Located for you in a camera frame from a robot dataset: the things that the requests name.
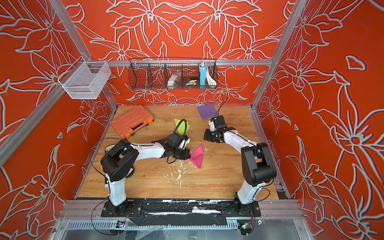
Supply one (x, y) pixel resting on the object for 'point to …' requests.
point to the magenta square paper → (196, 156)
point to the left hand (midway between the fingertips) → (192, 156)
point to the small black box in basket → (191, 81)
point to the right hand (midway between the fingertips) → (201, 136)
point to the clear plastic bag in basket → (174, 79)
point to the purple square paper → (207, 111)
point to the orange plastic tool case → (132, 121)
